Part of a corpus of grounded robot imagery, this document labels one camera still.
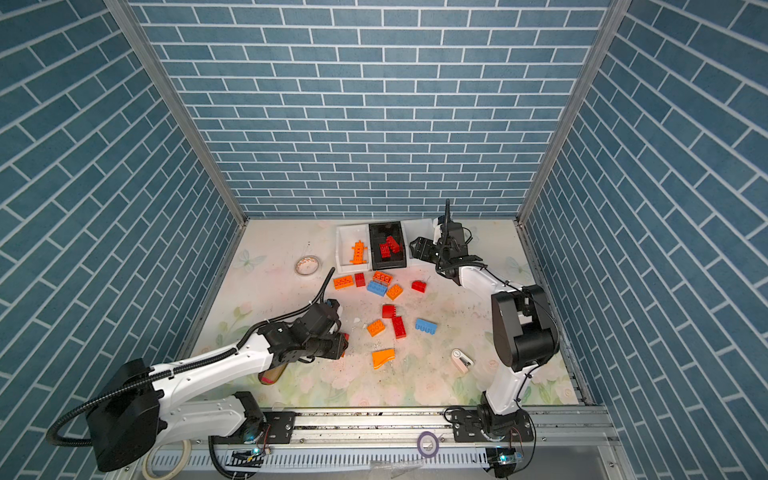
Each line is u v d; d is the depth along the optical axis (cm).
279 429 74
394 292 99
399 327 91
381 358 84
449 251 75
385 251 109
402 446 72
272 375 79
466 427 74
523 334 49
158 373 44
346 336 83
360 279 99
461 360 84
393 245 110
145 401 40
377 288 99
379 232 116
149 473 67
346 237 112
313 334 63
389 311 94
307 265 106
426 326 89
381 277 100
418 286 99
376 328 90
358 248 111
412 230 112
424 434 74
